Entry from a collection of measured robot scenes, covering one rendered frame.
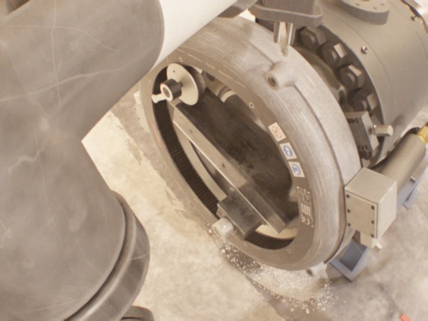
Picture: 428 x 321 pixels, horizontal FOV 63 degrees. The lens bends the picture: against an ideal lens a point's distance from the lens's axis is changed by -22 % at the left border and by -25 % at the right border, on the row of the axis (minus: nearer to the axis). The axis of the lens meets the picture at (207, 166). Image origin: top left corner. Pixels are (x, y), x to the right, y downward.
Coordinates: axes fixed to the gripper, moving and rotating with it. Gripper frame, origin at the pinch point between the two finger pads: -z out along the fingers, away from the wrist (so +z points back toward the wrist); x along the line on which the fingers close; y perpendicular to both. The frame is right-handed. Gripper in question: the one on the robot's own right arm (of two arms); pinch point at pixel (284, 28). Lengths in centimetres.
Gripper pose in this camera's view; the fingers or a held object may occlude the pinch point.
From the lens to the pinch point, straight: 69.6
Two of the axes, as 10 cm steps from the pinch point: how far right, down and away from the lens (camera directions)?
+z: 0.2, -5.8, -8.1
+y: -0.7, 8.1, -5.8
